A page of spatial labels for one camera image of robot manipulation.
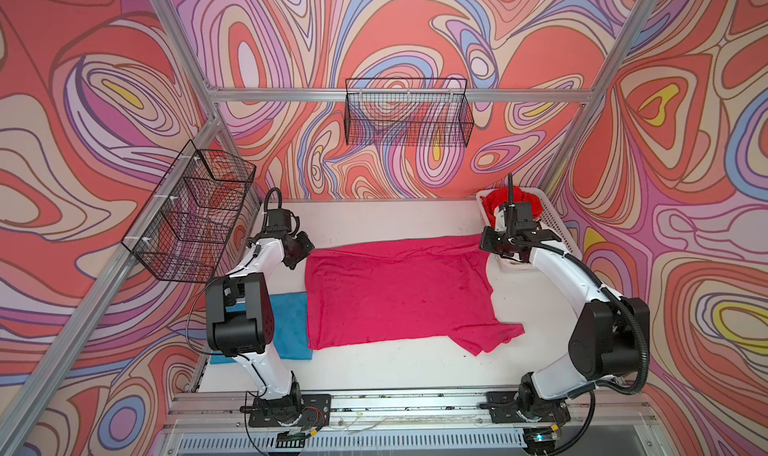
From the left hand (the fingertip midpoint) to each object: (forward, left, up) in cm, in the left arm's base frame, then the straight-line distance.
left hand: (314, 245), depth 96 cm
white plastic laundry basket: (+12, -82, -1) cm, 83 cm away
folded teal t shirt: (-25, +4, -8) cm, 26 cm away
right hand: (-4, -54, +5) cm, 55 cm away
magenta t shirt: (-11, -29, -10) cm, 33 cm away
